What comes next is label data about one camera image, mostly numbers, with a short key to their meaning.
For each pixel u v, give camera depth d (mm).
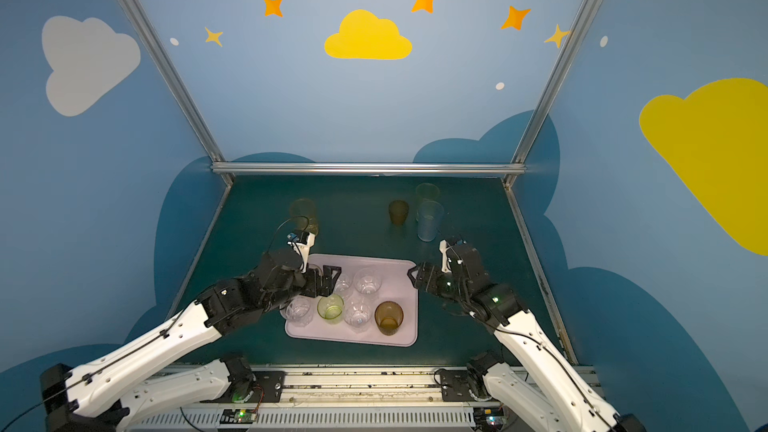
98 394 392
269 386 747
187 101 957
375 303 892
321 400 734
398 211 1066
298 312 860
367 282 880
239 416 705
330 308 861
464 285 553
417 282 664
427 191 1009
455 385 744
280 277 524
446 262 674
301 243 627
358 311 841
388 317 843
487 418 711
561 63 866
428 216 1006
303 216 991
